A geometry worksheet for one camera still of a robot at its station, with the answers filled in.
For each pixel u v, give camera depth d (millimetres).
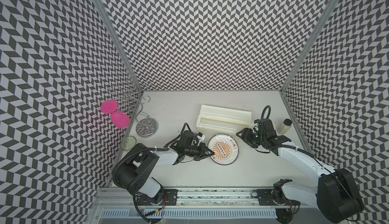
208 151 806
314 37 845
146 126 961
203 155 753
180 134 706
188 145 725
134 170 438
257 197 742
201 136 829
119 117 799
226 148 823
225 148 824
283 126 889
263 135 653
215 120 1031
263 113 662
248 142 754
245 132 763
